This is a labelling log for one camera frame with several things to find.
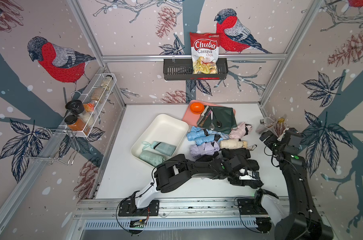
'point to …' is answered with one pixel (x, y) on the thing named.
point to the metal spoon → (211, 126)
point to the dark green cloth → (219, 118)
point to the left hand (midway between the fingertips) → (248, 176)
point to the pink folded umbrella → (241, 131)
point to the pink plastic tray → (205, 104)
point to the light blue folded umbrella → (197, 132)
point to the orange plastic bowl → (196, 108)
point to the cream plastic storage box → (165, 129)
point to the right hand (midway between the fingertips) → (267, 135)
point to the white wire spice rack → (93, 98)
